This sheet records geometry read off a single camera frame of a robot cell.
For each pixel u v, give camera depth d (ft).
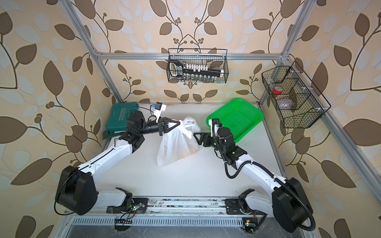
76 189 1.36
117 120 3.43
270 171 1.54
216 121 2.35
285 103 2.42
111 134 3.35
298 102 2.41
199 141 2.34
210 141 2.32
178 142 2.53
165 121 2.22
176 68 2.77
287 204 1.31
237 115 3.65
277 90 2.66
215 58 2.99
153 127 2.15
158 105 2.11
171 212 2.42
